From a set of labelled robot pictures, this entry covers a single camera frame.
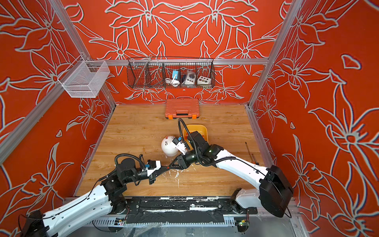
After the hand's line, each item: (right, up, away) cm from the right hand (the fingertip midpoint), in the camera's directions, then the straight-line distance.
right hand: (169, 168), depth 68 cm
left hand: (-1, 0, +3) cm, 3 cm away
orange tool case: (+3, +31, +43) cm, 53 cm away
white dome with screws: (-3, +6, +18) cm, 19 cm away
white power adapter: (+10, +49, +23) cm, 55 cm away
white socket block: (+19, +48, +27) cm, 58 cm away
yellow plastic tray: (+18, +16, +32) cm, 40 cm away
